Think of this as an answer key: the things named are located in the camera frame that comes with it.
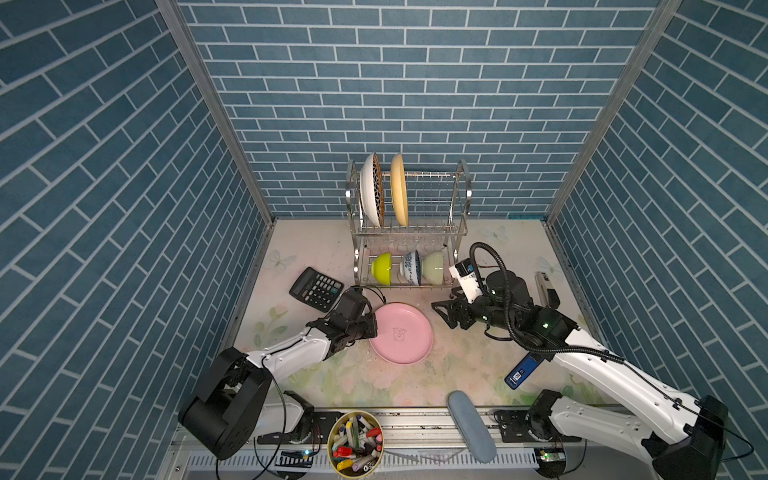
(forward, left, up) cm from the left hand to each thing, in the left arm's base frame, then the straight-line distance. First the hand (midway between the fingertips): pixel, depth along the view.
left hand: (378, 323), depth 88 cm
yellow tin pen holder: (-31, +4, +4) cm, 31 cm away
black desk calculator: (+13, +20, -2) cm, 24 cm away
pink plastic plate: (-2, -8, -2) cm, 9 cm away
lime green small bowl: (+14, -1, +9) cm, 17 cm away
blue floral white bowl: (+13, -10, +11) cm, 20 cm away
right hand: (-2, -16, +20) cm, 25 cm away
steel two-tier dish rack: (+13, -7, +28) cm, 32 cm away
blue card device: (-14, -39, 0) cm, 42 cm away
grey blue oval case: (-27, -23, -1) cm, 36 cm away
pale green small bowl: (+13, -17, +10) cm, 23 cm away
